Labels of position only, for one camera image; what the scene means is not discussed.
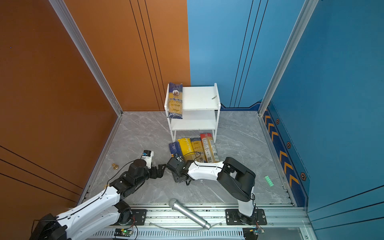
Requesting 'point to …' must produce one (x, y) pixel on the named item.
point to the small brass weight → (115, 166)
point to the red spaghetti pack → (205, 138)
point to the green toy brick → (269, 181)
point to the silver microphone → (176, 205)
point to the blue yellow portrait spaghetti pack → (199, 152)
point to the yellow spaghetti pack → (186, 146)
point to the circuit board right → (252, 233)
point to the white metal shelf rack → (201, 109)
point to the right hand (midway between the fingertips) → (180, 174)
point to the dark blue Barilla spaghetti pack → (175, 148)
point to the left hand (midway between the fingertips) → (160, 162)
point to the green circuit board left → (123, 232)
